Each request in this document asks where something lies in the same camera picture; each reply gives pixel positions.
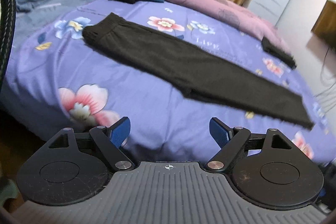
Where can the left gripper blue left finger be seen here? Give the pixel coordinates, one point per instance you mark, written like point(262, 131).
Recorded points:
point(73, 167)

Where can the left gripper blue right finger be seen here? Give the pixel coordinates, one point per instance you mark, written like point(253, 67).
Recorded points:
point(267, 169)

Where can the black pants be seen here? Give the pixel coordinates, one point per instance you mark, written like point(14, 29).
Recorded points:
point(196, 73)

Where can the purple floral bed sheet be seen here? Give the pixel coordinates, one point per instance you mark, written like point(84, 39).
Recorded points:
point(54, 80)

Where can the folded black garment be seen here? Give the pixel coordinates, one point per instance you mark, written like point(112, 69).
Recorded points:
point(268, 47)

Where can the pink blanket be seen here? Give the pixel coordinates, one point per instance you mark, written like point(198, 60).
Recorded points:
point(237, 17)

